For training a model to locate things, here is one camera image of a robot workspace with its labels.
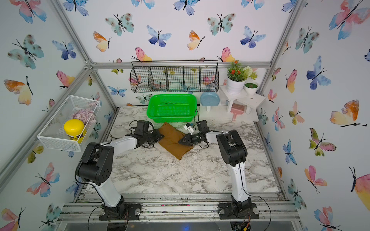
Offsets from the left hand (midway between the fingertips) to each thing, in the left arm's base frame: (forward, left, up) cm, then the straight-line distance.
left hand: (165, 134), depth 96 cm
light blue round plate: (+25, -31, +7) cm, 40 cm away
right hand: (-5, -11, -3) cm, 12 cm away
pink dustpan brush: (+26, -55, -5) cm, 61 cm away
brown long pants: (-4, -3, -3) cm, 6 cm away
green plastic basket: (+32, -2, -8) cm, 33 cm away
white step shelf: (+22, -58, +8) cm, 62 cm away
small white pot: (+26, -59, +15) cm, 67 cm away
